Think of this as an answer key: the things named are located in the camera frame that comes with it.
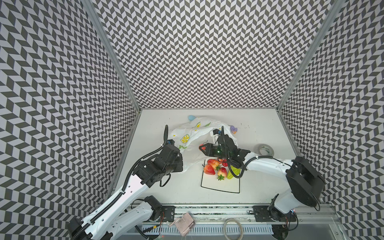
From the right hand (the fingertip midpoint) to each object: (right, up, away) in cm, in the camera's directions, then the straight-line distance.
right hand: (200, 152), depth 82 cm
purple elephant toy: (+23, +12, +20) cm, 33 cm away
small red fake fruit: (+2, +3, -4) cm, 5 cm away
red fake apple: (+5, -10, +1) cm, 11 cm away
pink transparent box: (-7, -29, -16) cm, 34 cm away
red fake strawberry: (+12, -12, 0) cm, 17 cm away
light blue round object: (-7, +20, +30) cm, 37 cm away
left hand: (-10, -4, -8) cm, 13 cm away
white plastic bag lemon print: (-6, +9, -2) cm, 11 cm away
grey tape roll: (+40, -1, +12) cm, 41 cm away
